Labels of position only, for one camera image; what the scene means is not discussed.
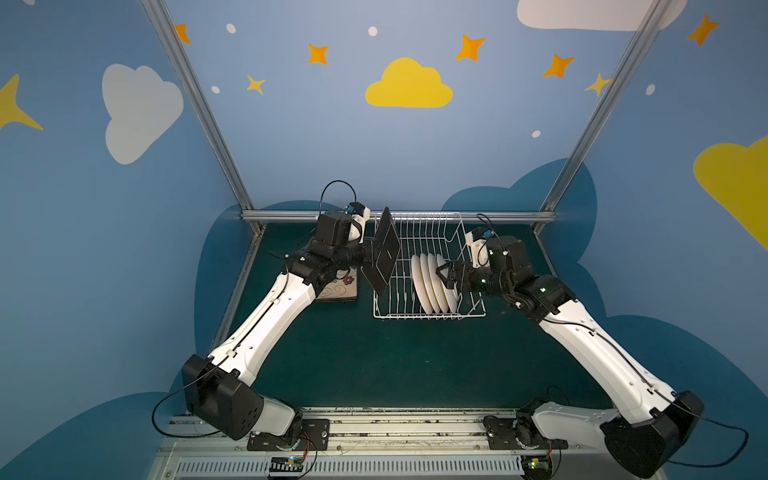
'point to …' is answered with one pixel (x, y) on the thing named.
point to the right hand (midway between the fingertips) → (452, 267)
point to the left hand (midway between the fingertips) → (378, 241)
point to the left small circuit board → (286, 464)
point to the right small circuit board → (536, 467)
